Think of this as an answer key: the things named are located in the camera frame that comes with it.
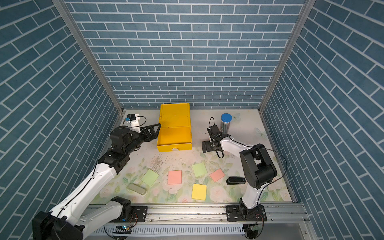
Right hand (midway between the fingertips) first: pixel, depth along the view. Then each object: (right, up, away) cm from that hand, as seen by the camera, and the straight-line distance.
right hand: (211, 147), depth 97 cm
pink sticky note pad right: (+3, -15, -9) cm, 18 cm away
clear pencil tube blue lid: (+8, +18, -7) cm, 21 cm away
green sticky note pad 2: (-8, -13, -7) cm, 16 cm away
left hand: (-28, +14, -22) cm, 38 cm away
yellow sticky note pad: (-8, -22, -15) cm, 28 cm away
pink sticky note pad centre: (-23, -16, -10) cm, 29 cm away
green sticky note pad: (-37, -16, -10) cm, 42 cm away
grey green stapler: (-41, -20, -17) cm, 49 cm away
